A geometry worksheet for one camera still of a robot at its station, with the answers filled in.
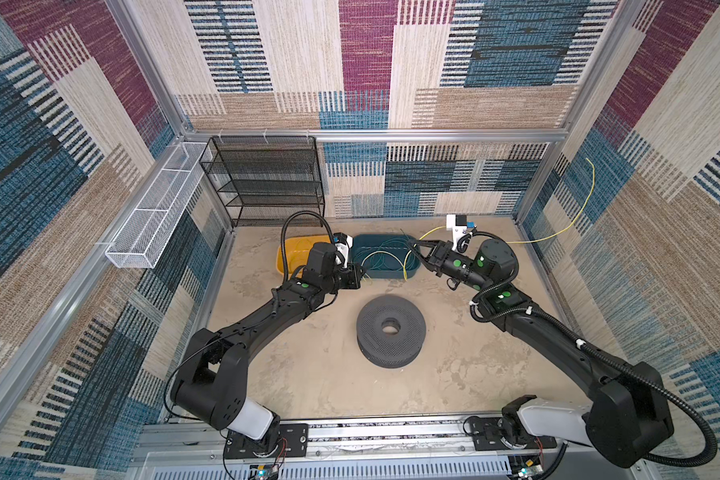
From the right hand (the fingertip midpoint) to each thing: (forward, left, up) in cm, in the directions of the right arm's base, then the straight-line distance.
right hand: (406, 248), depth 71 cm
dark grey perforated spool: (-6, +2, -32) cm, 32 cm away
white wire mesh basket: (+18, +76, -13) cm, 79 cm away
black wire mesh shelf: (+45, +44, -13) cm, 64 cm away
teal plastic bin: (+28, +10, -29) cm, 42 cm away
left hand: (+5, +9, -13) cm, 17 cm away
